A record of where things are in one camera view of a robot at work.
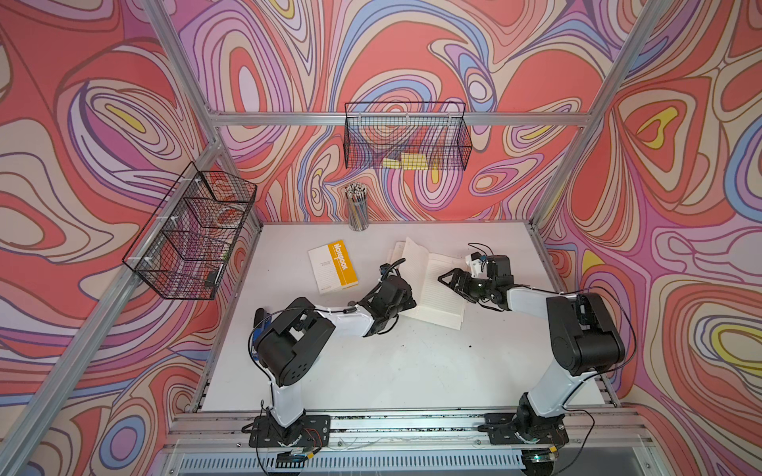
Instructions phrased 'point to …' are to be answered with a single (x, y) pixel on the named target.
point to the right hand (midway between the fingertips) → (447, 289)
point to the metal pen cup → (357, 205)
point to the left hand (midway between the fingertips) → (419, 293)
